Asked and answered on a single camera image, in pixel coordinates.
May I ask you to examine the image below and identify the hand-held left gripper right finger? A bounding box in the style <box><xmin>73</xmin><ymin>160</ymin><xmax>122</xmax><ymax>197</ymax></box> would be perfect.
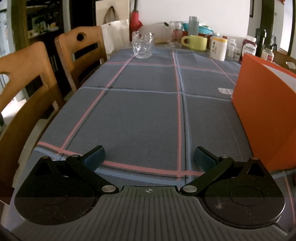
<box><xmin>180</xmin><ymin>146</ymin><xmax>271</xmax><ymax>196</ymax></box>

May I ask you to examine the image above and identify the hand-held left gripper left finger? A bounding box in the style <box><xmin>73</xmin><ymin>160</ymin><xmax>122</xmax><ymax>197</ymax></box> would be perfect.
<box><xmin>34</xmin><ymin>145</ymin><xmax>119</xmax><ymax>195</ymax></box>

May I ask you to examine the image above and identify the orange cardboard box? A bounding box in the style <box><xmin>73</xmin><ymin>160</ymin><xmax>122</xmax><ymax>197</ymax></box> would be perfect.
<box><xmin>232</xmin><ymin>54</ymin><xmax>296</xmax><ymax>171</ymax></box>

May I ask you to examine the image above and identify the grey plaid tablecloth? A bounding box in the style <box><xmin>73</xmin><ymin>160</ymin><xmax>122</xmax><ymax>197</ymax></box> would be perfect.
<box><xmin>5</xmin><ymin>43</ymin><xmax>296</xmax><ymax>234</ymax></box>

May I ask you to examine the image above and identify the wooden chair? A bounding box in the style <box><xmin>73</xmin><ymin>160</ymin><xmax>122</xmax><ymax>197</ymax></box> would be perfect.
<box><xmin>0</xmin><ymin>41</ymin><xmax>65</xmax><ymax>204</ymax></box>
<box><xmin>273</xmin><ymin>50</ymin><xmax>296</xmax><ymax>75</ymax></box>
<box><xmin>55</xmin><ymin>26</ymin><xmax>108</xmax><ymax>91</ymax></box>

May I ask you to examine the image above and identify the white canister yellow lid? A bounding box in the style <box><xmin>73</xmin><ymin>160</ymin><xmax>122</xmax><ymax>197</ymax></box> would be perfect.
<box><xmin>209</xmin><ymin>36</ymin><xmax>228</xmax><ymax>61</ymax></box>

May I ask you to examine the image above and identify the small white pill bottle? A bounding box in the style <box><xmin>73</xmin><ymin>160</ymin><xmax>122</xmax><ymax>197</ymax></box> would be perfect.
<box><xmin>227</xmin><ymin>39</ymin><xmax>236</xmax><ymax>57</ymax></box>

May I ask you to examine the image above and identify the yellow mug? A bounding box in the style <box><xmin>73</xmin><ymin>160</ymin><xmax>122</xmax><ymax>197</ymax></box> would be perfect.
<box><xmin>181</xmin><ymin>35</ymin><xmax>208</xmax><ymax>52</ymax></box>

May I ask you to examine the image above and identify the red supplement bottle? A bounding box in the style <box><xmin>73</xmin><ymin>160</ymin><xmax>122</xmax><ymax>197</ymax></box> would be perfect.
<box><xmin>241</xmin><ymin>35</ymin><xmax>258</xmax><ymax>63</ymax></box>

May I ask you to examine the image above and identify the clear glass mug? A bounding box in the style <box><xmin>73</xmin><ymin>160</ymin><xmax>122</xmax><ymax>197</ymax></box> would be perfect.
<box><xmin>132</xmin><ymin>31</ymin><xmax>154</xmax><ymax>59</ymax></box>

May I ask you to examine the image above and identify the dark sauce bottle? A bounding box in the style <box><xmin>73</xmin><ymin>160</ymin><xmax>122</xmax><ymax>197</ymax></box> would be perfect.
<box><xmin>262</xmin><ymin>44</ymin><xmax>275</xmax><ymax>62</ymax></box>

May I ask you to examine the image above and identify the white tote bag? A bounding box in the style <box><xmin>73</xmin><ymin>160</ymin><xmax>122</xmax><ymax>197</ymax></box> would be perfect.
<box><xmin>99</xmin><ymin>20</ymin><xmax>130</xmax><ymax>56</ymax></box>

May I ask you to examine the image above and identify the clear glass jar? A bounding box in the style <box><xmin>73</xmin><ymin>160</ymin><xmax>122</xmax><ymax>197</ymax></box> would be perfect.
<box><xmin>168</xmin><ymin>21</ymin><xmax>184</xmax><ymax>47</ymax></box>

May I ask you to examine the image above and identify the teal bowl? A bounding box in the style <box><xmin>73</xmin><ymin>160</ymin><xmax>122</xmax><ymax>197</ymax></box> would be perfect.
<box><xmin>183</xmin><ymin>23</ymin><xmax>214</xmax><ymax>36</ymax></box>

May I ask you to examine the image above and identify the black thermos bottle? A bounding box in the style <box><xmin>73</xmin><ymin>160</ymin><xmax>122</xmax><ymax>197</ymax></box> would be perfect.
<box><xmin>255</xmin><ymin>28</ymin><xmax>267</xmax><ymax>58</ymax></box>

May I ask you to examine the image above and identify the small clear glass bottle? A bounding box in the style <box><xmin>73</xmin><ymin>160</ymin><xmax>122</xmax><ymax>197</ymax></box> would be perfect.
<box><xmin>161</xmin><ymin>23</ymin><xmax>171</xmax><ymax>43</ymax></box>

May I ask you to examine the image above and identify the grey tumbler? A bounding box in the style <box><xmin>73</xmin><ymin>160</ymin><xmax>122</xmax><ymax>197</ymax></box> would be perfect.
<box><xmin>188</xmin><ymin>16</ymin><xmax>200</xmax><ymax>36</ymax></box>

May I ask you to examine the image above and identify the red umbrella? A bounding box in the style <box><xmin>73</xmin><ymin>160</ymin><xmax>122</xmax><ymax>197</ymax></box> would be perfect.
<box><xmin>129</xmin><ymin>0</ymin><xmax>143</xmax><ymax>35</ymax></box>

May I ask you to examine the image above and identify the dark wooden cabinet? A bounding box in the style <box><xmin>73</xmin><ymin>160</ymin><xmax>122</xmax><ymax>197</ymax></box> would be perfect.
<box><xmin>11</xmin><ymin>0</ymin><xmax>70</xmax><ymax>93</ymax></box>

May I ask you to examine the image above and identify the dark wooden door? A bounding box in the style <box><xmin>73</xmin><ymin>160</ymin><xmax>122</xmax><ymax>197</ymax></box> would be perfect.
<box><xmin>69</xmin><ymin>0</ymin><xmax>97</xmax><ymax>29</ymax></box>

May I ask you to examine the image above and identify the beige paper bag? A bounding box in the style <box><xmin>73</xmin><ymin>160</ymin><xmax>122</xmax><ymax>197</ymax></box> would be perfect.
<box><xmin>96</xmin><ymin>0</ymin><xmax>130</xmax><ymax>26</ymax></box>

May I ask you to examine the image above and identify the dark door frame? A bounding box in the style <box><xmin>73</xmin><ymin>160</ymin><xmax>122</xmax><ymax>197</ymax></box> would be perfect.
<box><xmin>260</xmin><ymin>0</ymin><xmax>275</xmax><ymax>30</ymax></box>

